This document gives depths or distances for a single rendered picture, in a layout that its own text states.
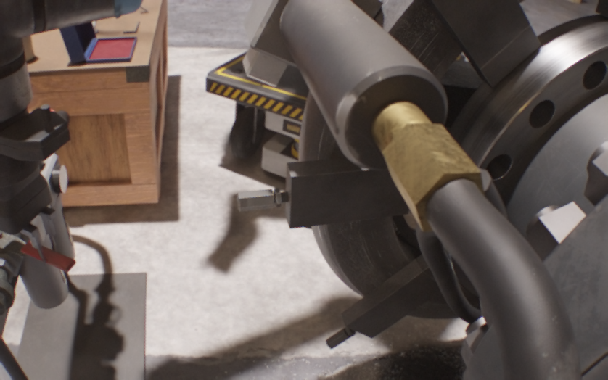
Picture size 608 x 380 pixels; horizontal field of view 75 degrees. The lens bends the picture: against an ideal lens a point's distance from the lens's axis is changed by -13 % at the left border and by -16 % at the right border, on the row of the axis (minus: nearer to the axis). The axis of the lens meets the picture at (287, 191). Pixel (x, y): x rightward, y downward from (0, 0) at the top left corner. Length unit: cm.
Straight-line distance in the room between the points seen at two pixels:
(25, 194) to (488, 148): 51
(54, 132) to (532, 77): 49
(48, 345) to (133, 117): 59
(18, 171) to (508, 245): 45
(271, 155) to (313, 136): 89
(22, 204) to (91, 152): 75
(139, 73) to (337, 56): 86
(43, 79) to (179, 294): 63
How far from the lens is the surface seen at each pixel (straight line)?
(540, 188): 52
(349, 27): 33
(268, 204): 51
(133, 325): 110
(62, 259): 59
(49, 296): 84
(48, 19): 45
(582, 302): 34
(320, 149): 53
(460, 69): 66
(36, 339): 114
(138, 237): 130
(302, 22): 38
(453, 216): 20
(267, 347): 106
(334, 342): 78
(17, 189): 53
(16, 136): 45
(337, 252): 63
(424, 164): 22
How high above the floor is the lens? 89
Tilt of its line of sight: 38 degrees down
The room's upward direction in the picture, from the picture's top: 7 degrees clockwise
